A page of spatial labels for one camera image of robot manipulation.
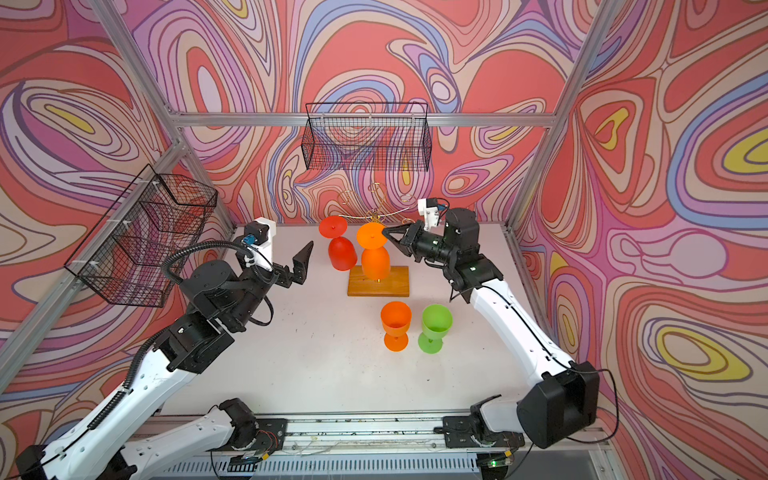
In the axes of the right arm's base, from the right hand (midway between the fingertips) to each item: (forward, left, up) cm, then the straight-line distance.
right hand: (381, 239), depth 68 cm
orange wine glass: (-9, -3, -23) cm, 25 cm away
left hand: (-4, +18, +7) cm, 20 cm away
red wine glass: (+7, +11, -12) cm, 18 cm away
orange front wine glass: (+1, +2, -9) cm, 9 cm away
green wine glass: (-8, -14, -27) cm, 32 cm away
